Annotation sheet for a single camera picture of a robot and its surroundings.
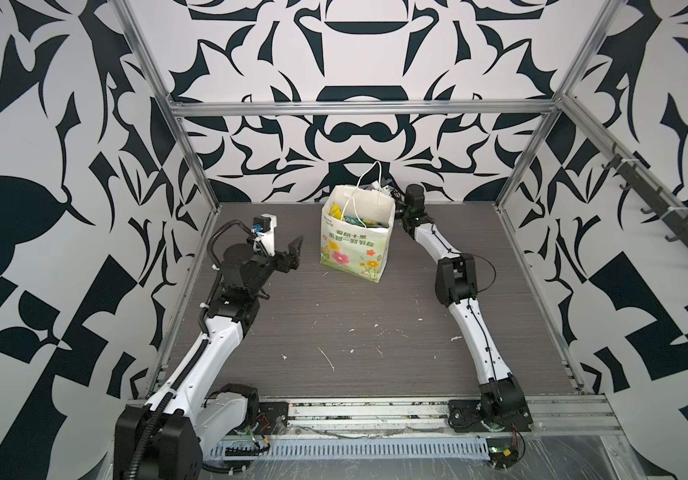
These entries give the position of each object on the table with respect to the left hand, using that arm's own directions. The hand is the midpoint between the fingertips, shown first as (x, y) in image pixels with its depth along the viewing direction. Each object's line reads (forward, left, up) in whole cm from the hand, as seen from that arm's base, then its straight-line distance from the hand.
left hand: (287, 228), depth 76 cm
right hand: (+18, -21, -15) cm, 32 cm away
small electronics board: (-46, -50, -29) cm, 74 cm away
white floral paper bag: (+4, -17, -3) cm, 18 cm away
